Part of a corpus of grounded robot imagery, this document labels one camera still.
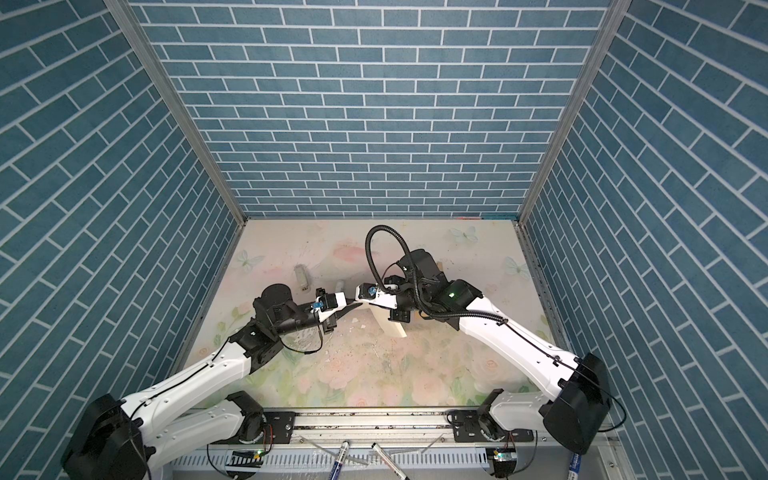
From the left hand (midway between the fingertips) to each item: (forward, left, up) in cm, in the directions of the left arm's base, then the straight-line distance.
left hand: (358, 301), depth 72 cm
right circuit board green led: (-30, -36, -26) cm, 54 cm away
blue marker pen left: (-31, +5, -21) cm, 38 cm away
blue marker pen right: (-32, -50, -20) cm, 63 cm away
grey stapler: (+22, +22, -21) cm, 38 cm away
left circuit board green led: (-28, +28, -26) cm, 47 cm away
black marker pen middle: (-30, -7, -22) cm, 38 cm away
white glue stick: (+18, +9, -21) cm, 29 cm away
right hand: (+2, -3, 0) cm, 4 cm away
